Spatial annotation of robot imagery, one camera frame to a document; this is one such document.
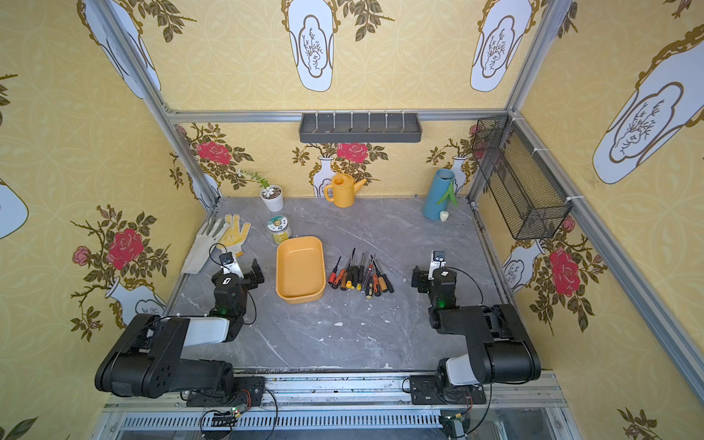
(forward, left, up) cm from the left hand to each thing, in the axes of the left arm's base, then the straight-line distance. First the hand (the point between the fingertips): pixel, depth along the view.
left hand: (230, 265), depth 90 cm
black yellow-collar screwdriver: (-1, -41, -6) cm, 41 cm away
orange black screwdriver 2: (-7, -48, -6) cm, 49 cm away
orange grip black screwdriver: (-3, -50, -7) cm, 50 cm away
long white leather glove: (+16, +19, -12) cm, 27 cm away
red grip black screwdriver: (-2, -33, -7) cm, 34 cm away
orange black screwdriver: (-2, -35, -7) cm, 36 cm away
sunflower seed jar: (+17, -13, -1) cm, 21 cm away
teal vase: (+24, -73, 0) cm, 77 cm away
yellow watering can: (+35, -37, 0) cm, 51 cm away
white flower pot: (+29, -10, +3) cm, 30 cm away
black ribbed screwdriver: (-4, -52, -6) cm, 52 cm away
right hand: (-1, -69, -3) cm, 69 cm away
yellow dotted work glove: (+19, +6, -9) cm, 22 cm away
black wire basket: (+3, -88, +27) cm, 92 cm away
